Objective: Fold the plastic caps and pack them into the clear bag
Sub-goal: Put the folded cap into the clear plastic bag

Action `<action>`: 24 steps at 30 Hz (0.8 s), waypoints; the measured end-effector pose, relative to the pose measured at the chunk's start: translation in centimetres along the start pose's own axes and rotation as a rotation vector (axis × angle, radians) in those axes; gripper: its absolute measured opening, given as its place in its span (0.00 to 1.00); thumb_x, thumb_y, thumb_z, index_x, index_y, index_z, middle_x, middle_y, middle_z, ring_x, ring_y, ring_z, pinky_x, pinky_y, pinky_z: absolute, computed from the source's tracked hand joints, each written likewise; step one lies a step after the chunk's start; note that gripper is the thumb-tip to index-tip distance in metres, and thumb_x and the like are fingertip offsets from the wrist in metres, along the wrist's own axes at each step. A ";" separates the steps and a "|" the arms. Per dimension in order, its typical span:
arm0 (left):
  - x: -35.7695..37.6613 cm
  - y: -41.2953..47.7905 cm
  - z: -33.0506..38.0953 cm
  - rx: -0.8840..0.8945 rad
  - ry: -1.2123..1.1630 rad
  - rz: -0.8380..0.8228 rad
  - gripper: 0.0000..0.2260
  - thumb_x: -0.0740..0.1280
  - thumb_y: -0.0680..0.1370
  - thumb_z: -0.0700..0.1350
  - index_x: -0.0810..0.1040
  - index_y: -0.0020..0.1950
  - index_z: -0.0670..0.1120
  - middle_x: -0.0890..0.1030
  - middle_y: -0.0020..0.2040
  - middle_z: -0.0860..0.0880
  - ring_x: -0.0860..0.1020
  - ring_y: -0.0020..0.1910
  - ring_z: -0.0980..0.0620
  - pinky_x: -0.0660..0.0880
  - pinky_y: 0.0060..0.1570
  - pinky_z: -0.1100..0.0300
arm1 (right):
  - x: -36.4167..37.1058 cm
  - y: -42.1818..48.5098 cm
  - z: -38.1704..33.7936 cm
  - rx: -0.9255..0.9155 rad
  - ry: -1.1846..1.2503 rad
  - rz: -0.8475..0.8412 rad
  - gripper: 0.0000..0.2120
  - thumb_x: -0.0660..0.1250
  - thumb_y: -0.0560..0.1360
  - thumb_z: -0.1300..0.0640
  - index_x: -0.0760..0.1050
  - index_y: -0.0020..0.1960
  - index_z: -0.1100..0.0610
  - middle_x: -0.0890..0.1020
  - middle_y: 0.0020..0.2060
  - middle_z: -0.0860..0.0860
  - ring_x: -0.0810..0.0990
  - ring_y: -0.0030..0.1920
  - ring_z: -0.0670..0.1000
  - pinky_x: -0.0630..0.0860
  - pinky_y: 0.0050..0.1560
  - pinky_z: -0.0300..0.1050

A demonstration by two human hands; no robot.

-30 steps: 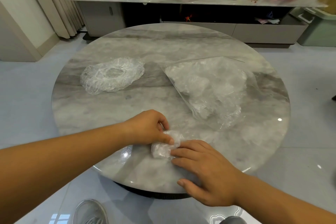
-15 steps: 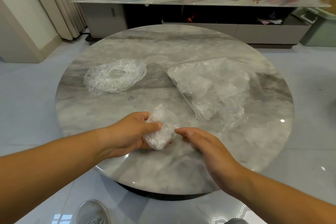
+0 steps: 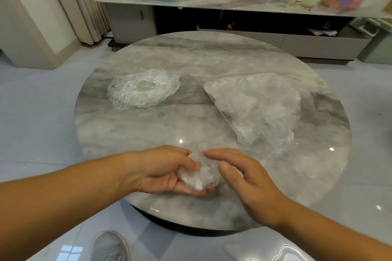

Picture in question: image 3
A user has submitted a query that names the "green storage bin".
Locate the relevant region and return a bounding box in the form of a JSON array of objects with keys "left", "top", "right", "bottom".
[{"left": 358, "top": 18, "right": 392, "bottom": 64}]

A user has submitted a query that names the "clear plastic cap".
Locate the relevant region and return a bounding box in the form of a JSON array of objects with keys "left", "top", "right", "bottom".
[{"left": 178, "top": 150, "right": 224, "bottom": 191}]

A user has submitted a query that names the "pile of clear plastic caps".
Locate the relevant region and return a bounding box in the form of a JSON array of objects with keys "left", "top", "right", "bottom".
[{"left": 107, "top": 68, "right": 181, "bottom": 111}]

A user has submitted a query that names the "person's left hand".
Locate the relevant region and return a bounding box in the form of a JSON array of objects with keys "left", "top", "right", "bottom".
[{"left": 125, "top": 145, "right": 216, "bottom": 196}]

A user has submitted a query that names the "person's left forearm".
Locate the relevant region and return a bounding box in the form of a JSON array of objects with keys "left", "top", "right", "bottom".
[{"left": 0, "top": 153, "right": 145, "bottom": 261}]

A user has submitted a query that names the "long grey low cabinet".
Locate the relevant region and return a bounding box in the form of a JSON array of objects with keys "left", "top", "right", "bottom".
[{"left": 95, "top": 0, "right": 392, "bottom": 64}]

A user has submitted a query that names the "grey sneaker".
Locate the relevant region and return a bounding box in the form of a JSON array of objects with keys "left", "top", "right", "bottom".
[{"left": 91, "top": 230, "right": 131, "bottom": 261}]

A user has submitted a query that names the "clear plastic bag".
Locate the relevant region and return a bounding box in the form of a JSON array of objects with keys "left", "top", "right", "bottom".
[{"left": 201, "top": 73, "right": 319, "bottom": 155}]

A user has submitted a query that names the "beige curtain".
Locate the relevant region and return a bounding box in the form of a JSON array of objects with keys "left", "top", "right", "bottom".
[{"left": 42, "top": 0, "right": 111, "bottom": 46}]

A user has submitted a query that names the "black table base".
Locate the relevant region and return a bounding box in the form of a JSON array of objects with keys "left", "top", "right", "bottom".
[{"left": 131, "top": 204, "right": 246, "bottom": 237}]

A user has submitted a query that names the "person's right hand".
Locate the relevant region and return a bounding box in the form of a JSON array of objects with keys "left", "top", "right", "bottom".
[{"left": 203, "top": 148, "right": 295, "bottom": 229}]

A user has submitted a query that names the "clear bag of caps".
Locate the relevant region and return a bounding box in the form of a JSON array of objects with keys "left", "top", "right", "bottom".
[{"left": 205, "top": 74, "right": 302, "bottom": 151}]

